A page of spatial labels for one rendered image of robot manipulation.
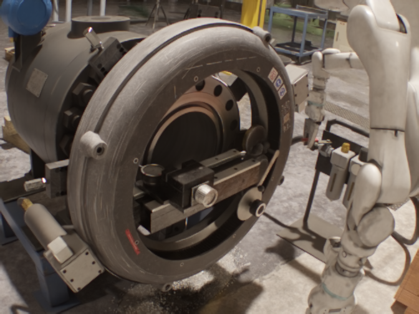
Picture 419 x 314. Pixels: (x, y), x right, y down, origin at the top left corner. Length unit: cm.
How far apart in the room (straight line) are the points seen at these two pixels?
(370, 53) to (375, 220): 27
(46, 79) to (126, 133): 53
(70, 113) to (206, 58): 43
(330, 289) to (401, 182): 26
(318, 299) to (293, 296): 78
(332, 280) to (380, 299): 96
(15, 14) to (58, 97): 39
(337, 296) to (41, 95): 99
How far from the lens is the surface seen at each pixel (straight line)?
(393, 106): 64
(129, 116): 78
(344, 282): 75
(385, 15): 71
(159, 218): 93
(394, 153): 64
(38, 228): 105
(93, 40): 84
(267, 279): 162
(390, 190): 64
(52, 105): 116
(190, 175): 88
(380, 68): 65
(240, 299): 152
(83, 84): 111
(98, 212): 84
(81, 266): 94
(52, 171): 88
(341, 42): 772
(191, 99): 106
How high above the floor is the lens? 107
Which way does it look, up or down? 26 degrees down
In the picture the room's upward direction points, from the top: 6 degrees clockwise
